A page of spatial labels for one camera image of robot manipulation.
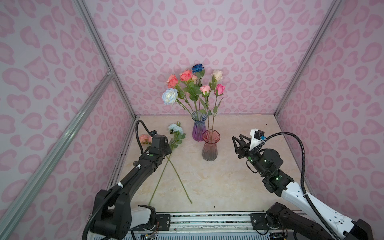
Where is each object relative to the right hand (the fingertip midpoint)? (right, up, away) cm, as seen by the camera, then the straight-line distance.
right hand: (236, 136), depth 70 cm
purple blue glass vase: (-17, +6, +32) cm, 37 cm away
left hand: (-37, -5, +17) cm, 41 cm away
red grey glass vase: (-11, -2, +16) cm, 19 cm away
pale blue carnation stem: (-32, +1, +34) cm, 47 cm away
